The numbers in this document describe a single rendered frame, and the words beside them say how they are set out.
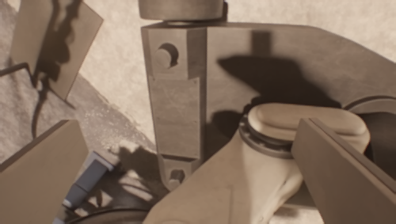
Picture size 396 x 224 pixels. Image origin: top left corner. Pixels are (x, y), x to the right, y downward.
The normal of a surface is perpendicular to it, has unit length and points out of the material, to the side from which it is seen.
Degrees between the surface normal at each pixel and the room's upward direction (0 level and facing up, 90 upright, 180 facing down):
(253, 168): 90
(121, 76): 0
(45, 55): 0
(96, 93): 0
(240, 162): 90
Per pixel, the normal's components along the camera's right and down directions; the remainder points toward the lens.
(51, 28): -0.20, 0.48
